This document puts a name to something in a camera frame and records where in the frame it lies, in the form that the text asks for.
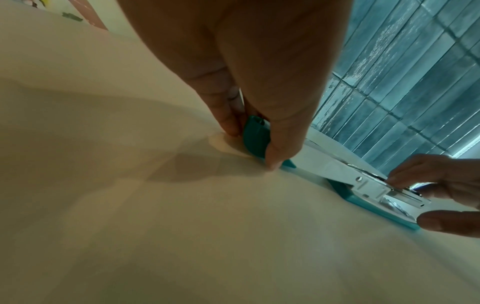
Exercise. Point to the beige table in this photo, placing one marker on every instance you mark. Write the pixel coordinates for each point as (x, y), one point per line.
(150, 207)

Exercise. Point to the teal stapler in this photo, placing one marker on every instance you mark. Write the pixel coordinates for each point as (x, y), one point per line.
(326, 164)

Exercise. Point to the person's right hand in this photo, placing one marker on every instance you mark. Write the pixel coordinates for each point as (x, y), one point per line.
(450, 178)

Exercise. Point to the person's left hand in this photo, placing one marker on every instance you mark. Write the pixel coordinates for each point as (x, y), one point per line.
(255, 53)

